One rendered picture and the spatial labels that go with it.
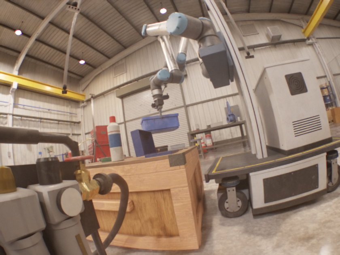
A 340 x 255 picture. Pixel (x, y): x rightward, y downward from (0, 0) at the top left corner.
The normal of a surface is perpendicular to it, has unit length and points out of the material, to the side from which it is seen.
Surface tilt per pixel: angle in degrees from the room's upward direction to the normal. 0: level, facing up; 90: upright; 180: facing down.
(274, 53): 90
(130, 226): 90
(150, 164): 90
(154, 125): 90
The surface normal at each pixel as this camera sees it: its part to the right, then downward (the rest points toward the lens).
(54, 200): 0.96, -0.20
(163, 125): 0.26, -0.17
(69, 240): 0.74, -0.22
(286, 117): -0.38, -0.05
